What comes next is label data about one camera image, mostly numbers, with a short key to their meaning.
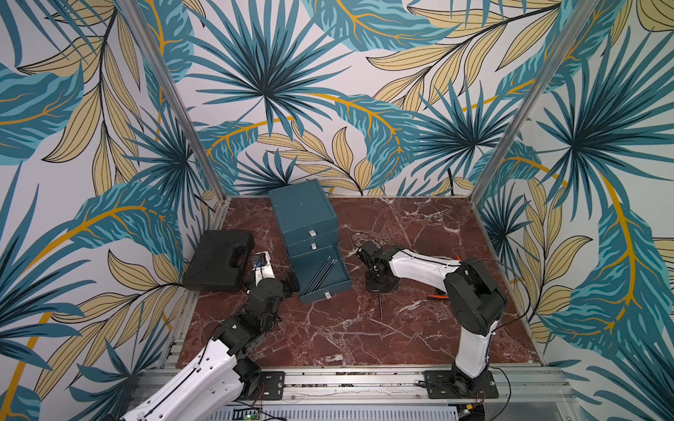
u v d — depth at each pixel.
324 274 0.95
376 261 0.68
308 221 0.83
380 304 0.89
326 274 0.95
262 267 0.63
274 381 0.73
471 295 0.50
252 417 0.71
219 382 0.59
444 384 0.72
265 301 0.55
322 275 0.95
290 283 0.70
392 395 0.73
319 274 0.95
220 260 0.93
